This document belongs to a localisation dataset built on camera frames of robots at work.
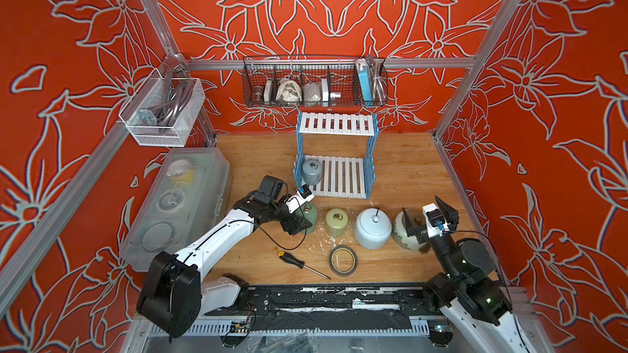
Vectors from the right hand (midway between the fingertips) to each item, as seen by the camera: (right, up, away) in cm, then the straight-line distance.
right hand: (417, 202), depth 68 cm
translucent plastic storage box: (-71, -1, +12) cm, 72 cm away
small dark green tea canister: (-31, -5, +11) cm, 34 cm away
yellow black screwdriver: (-34, -23, +12) cm, 43 cm away
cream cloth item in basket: (-39, +37, +22) cm, 58 cm away
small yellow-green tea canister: (-22, -10, +14) cm, 28 cm away
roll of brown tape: (-24, -23, +12) cm, 35 cm away
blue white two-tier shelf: (-17, +4, +34) cm, 38 cm away
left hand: (-33, -6, +14) cm, 36 cm away
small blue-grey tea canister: (-30, +7, +26) cm, 41 cm away
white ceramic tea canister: (-10, -11, +10) cm, 18 cm away
